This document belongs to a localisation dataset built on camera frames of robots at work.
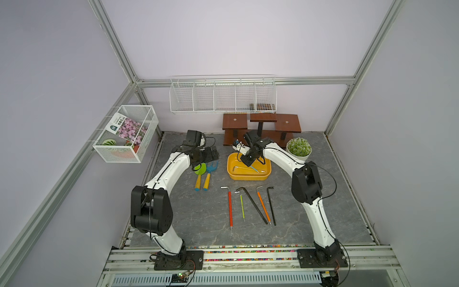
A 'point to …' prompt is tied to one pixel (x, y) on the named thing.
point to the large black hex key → (242, 188)
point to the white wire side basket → (110, 147)
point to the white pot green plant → (299, 147)
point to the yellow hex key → (235, 167)
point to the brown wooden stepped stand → (278, 127)
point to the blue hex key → (255, 169)
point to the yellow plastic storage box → (238, 169)
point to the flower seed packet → (127, 128)
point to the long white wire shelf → (223, 94)
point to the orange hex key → (263, 205)
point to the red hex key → (230, 197)
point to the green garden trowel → (199, 172)
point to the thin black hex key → (268, 190)
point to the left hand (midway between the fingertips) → (212, 157)
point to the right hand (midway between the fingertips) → (244, 157)
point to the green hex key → (242, 208)
